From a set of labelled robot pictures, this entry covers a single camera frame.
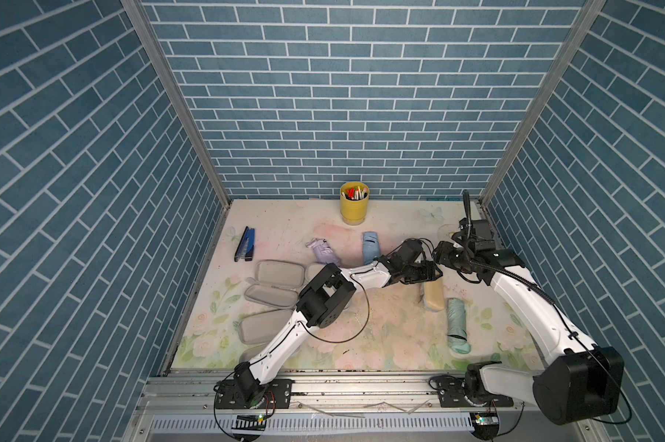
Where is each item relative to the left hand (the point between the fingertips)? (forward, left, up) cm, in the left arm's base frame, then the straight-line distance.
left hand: (443, 279), depth 93 cm
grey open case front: (-17, +60, -3) cm, 63 cm away
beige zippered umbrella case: (-6, +4, -1) cm, 7 cm away
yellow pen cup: (+27, +30, +4) cm, 41 cm away
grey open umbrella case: (-1, +57, -4) cm, 57 cm away
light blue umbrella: (+15, +24, -2) cm, 28 cm away
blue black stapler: (+15, +72, -3) cm, 73 cm away
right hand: (+1, +4, +13) cm, 14 cm away
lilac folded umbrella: (+11, +42, -1) cm, 43 cm away
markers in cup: (+32, +30, +9) cm, 45 cm away
